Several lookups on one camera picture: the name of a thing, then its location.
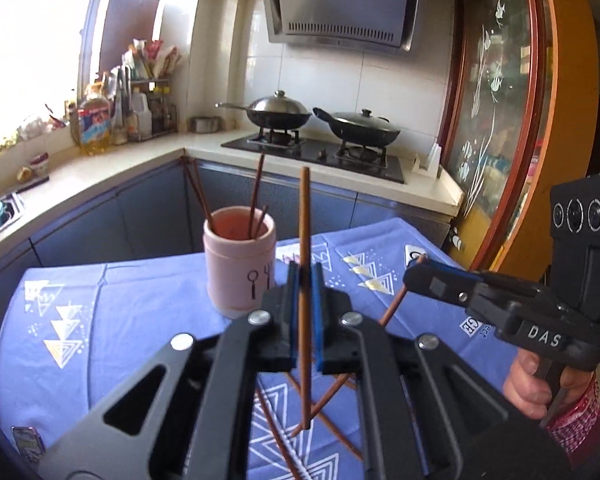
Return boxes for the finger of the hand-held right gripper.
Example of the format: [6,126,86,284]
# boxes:
[403,263,517,332]
[419,258,545,302]

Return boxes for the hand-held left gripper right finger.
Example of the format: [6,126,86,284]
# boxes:
[310,262,571,480]

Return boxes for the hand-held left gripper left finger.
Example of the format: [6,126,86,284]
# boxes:
[40,260,301,480]

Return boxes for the brown wooden chopstick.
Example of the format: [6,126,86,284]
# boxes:
[254,386,304,480]
[191,159,216,228]
[299,166,313,430]
[285,373,365,462]
[247,153,267,239]
[180,156,213,231]
[290,254,427,437]

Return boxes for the pink utensil holder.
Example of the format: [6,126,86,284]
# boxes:
[202,205,277,318]

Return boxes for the person's right forearm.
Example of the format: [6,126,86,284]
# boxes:
[542,380,600,466]

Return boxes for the person's right hand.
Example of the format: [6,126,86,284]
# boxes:
[504,347,600,418]

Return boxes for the small white device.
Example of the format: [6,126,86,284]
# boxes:
[404,244,430,267]

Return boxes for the white cutting board rack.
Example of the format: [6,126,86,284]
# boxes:
[412,142,443,178]

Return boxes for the black gas stove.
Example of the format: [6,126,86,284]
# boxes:
[221,130,406,184]

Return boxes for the blue printed tablecloth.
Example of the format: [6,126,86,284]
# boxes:
[0,217,531,480]

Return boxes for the glass door with fish print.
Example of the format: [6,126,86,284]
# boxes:
[445,0,551,271]

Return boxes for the black wok with glass lid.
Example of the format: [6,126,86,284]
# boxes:
[312,106,402,146]

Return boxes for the black wok with steel lid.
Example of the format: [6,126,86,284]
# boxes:
[215,91,313,131]

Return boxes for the small steel pot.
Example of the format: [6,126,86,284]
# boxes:
[190,116,222,134]

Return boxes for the blue kitchen base cabinets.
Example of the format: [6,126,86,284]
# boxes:
[0,160,453,291]

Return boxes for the white kitchen countertop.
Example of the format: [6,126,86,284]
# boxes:
[0,132,463,261]

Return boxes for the metal spice rack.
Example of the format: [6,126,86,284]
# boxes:
[111,77,178,141]

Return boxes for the white plastic jug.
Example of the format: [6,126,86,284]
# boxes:
[129,91,153,141]

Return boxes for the cooking oil bottle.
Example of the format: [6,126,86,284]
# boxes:
[77,85,115,157]

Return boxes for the seasoning packets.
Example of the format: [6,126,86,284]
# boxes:
[122,39,183,81]

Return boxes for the small metallic rectangular object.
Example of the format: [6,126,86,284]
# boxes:
[11,426,46,462]

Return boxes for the steel sink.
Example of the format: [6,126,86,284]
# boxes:
[0,192,26,247]

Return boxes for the steel range hood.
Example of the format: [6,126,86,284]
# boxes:
[257,0,433,53]

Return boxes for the kitchen window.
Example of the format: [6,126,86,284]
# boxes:
[0,0,113,153]

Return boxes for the wooden door frame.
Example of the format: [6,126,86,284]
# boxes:
[437,0,600,273]

